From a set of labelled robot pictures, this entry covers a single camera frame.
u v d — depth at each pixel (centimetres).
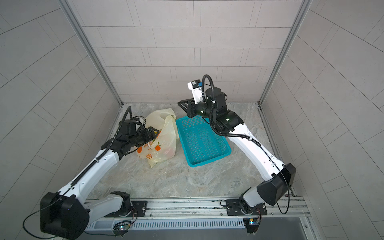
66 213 38
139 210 70
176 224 145
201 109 58
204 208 72
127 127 59
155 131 74
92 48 87
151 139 70
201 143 97
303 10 72
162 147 78
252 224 67
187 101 58
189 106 55
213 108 50
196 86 55
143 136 70
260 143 43
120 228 64
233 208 71
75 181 42
